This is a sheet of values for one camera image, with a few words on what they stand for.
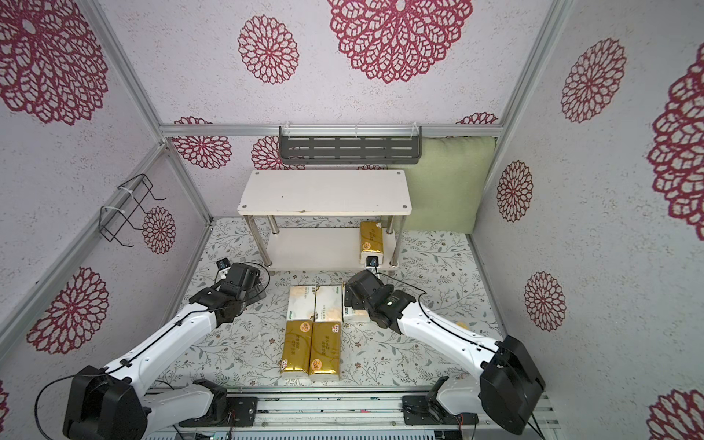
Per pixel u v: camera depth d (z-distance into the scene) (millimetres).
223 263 730
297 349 779
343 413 747
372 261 717
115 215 733
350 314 873
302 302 897
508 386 402
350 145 945
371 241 955
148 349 458
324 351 777
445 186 999
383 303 593
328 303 897
